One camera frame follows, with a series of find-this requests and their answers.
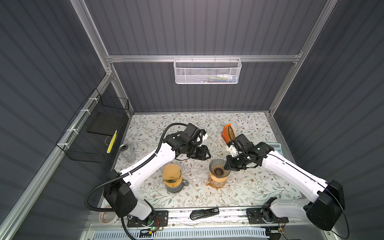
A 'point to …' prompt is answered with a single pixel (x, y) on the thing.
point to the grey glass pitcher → (177, 189)
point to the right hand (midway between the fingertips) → (225, 169)
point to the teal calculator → (277, 146)
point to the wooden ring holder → (217, 179)
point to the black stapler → (197, 214)
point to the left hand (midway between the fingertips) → (209, 156)
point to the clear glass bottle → (128, 155)
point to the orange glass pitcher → (215, 184)
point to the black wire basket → (97, 132)
